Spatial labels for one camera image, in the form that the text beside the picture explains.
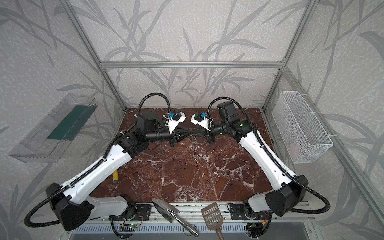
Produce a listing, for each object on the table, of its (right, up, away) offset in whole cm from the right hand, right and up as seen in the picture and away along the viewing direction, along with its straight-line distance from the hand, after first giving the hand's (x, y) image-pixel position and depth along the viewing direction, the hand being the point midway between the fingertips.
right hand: (195, 127), depth 68 cm
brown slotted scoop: (+9, -44, +2) cm, 45 cm away
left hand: (-1, -1, -4) cm, 4 cm away
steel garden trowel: (-13, -42, +4) cm, 44 cm away
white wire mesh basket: (+45, -3, -7) cm, 46 cm away
